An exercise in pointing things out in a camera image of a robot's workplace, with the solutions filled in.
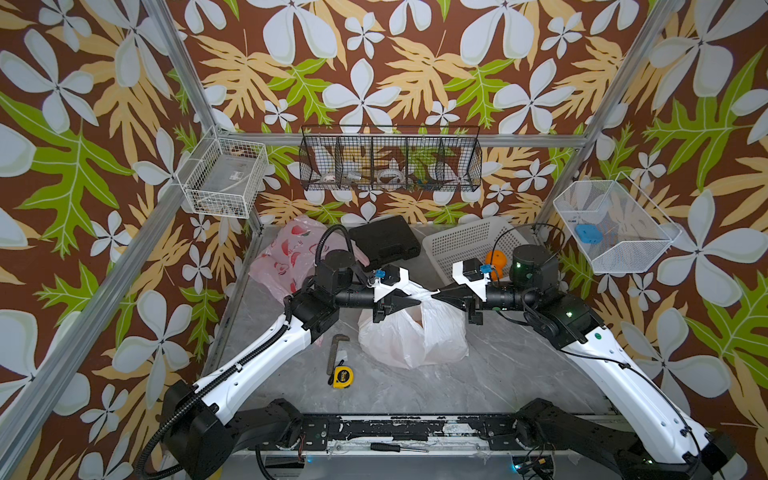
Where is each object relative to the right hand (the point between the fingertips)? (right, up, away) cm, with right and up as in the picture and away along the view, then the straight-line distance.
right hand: (434, 292), depth 61 cm
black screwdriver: (-8, -40, +11) cm, 42 cm away
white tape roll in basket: (-8, +34, +38) cm, 51 cm away
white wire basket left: (-57, +31, +24) cm, 69 cm away
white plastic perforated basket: (+31, +13, +54) cm, 64 cm away
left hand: (-3, -1, +4) cm, 5 cm away
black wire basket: (-6, +40, +36) cm, 54 cm away
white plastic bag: (+1, -10, +6) cm, 12 cm away
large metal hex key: (-26, -21, +28) cm, 43 cm away
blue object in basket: (+48, +14, +23) cm, 55 cm away
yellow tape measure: (-22, -26, +21) cm, 40 cm away
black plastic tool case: (-9, +13, +47) cm, 49 cm away
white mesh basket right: (+55, +15, +21) cm, 61 cm away
